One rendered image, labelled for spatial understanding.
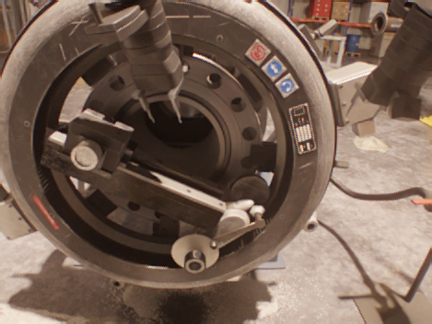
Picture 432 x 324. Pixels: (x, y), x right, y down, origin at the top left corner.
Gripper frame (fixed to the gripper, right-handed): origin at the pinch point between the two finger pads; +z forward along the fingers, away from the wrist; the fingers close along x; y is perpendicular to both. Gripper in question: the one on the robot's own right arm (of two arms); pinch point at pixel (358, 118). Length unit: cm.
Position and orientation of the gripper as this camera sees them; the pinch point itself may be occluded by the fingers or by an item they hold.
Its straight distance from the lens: 56.6
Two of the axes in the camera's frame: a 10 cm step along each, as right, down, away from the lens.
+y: -0.1, 7.6, -6.5
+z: -1.6, 6.4, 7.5
